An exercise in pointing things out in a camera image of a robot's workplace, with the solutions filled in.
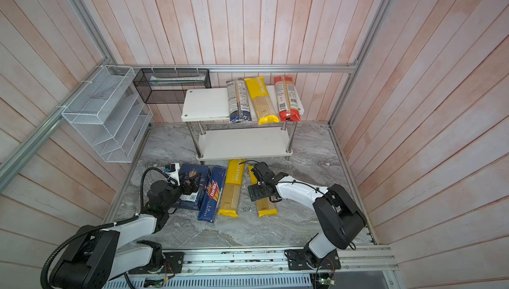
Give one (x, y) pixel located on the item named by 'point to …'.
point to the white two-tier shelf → (227, 143)
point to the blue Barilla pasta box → (193, 201)
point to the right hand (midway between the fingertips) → (260, 189)
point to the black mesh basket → (169, 85)
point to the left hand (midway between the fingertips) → (194, 175)
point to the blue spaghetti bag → (210, 203)
